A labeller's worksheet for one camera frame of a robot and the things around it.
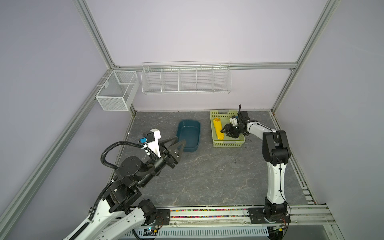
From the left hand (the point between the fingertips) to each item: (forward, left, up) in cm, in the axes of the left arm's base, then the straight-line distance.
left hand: (182, 142), depth 55 cm
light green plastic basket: (+46, -30, -39) cm, 67 cm away
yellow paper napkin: (+36, -23, -38) cm, 57 cm away
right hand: (+30, -27, -38) cm, 55 cm away
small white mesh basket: (+56, +46, -17) cm, 75 cm away
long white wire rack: (+55, -5, -8) cm, 56 cm away
